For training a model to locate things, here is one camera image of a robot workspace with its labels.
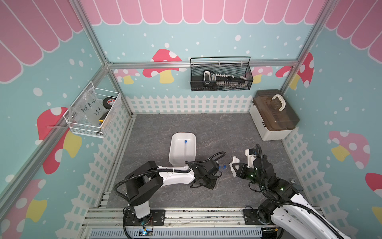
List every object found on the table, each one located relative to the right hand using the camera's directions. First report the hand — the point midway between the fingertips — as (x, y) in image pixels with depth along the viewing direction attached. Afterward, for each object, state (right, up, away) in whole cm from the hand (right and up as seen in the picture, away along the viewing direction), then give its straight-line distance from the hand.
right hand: (232, 165), depth 76 cm
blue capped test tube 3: (-1, -5, +16) cm, 17 cm away
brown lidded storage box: (+37, +26, +27) cm, 53 cm away
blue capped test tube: (-26, +9, +27) cm, 38 cm away
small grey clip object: (+37, -12, +9) cm, 40 cm away
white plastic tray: (-28, +5, +24) cm, 37 cm away
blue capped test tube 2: (-3, -5, +17) cm, 18 cm away
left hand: (-9, -14, +8) cm, 19 cm away
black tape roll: (-66, +33, +5) cm, 74 cm away
